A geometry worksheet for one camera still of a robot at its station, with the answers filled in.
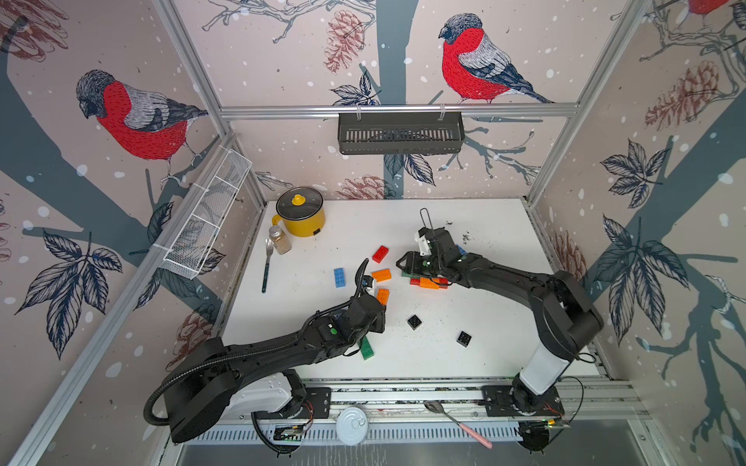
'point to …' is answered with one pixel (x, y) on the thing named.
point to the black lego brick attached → (463, 339)
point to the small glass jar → (282, 242)
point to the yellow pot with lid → (300, 212)
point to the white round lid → (352, 426)
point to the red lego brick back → (381, 253)
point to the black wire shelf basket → (400, 134)
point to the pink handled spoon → (437, 408)
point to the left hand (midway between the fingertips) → (388, 304)
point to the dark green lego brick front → (366, 349)
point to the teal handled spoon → (269, 246)
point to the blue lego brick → (340, 278)
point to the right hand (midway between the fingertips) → (403, 260)
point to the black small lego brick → (414, 322)
